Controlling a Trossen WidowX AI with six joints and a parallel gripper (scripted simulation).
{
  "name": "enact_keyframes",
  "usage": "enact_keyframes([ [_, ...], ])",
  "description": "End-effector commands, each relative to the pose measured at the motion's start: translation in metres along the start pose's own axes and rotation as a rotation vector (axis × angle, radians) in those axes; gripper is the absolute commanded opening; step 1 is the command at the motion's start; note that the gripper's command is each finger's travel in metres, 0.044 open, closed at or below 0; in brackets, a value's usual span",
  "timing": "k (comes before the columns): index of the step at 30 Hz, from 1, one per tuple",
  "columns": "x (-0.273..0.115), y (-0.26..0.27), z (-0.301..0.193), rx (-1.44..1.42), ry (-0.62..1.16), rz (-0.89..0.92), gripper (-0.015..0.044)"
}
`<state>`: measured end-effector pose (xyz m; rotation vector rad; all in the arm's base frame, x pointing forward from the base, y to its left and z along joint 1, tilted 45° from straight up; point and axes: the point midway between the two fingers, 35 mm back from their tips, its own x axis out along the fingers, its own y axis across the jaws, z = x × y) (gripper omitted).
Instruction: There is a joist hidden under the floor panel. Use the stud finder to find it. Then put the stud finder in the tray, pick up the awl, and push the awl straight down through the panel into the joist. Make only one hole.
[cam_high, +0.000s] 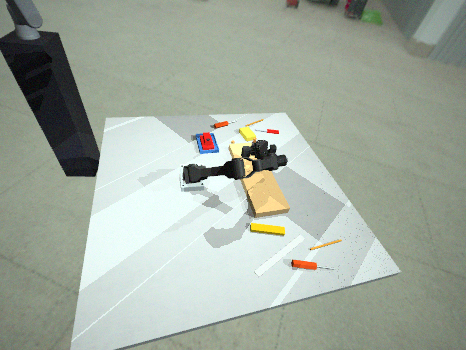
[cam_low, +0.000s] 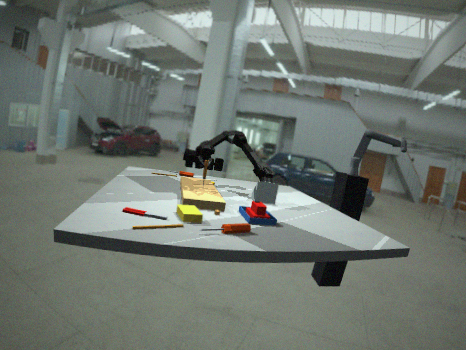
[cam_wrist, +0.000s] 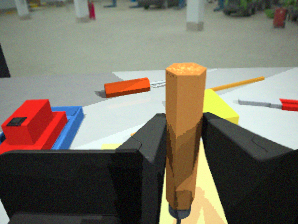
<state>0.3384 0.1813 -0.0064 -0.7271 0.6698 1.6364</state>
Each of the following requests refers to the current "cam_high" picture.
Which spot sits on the orange-handled awl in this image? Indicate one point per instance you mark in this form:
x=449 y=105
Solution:
x=307 y=265
x=221 y=124

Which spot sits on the white flat strip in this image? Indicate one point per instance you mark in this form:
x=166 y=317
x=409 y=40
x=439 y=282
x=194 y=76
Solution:
x=279 y=255

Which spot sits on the red rectangular block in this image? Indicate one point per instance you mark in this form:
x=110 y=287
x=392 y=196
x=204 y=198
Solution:
x=206 y=142

